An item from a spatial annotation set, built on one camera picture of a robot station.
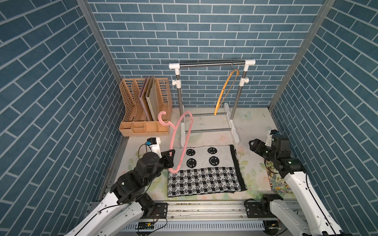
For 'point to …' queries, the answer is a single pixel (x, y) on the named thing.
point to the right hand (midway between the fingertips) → (255, 144)
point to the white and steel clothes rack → (230, 118)
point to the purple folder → (142, 95)
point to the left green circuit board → (145, 225)
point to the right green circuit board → (271, 224)
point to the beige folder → (151, 98)
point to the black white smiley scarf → (205, 170)
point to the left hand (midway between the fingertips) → (180, 150)
